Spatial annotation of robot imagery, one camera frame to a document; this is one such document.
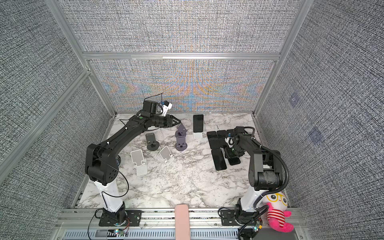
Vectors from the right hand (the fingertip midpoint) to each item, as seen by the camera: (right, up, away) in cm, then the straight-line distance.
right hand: (232, 154), depth 95 cm
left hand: (-33, +20, -10) cm, 40 cm away
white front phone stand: (-42, 0, -3) cm, 42 cm away
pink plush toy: (+15, -20, -23) cm, 34 cm away
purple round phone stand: (-33, +5, +2) cm, 33 cm away
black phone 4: (-1, -3, -6) cm, 7 cm away
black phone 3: (-5, +11, +11) cm, 16 cm away
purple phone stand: (-33, +13, +7) cm, 36 cm away
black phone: (-22, +20, +5) cm, 30 cm away
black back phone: (-3, +14, -7) cm, 16 cm away
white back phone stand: (-22, +11, +12) cm, 27 cm away
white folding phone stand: (-57, 0, -10) cm, 58 cm away
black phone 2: (-11, +8, +9) cm, 17 cm away
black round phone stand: (-52, +5, +4) cm, 52 cm away
